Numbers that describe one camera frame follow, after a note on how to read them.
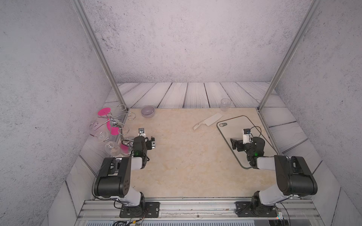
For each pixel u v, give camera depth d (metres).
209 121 1.12
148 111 1.15
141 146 0.73
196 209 0.74
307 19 0.74
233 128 1.12
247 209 0.71
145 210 0.72
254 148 0.73
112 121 0.76
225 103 1.19
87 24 0.76
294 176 0.46
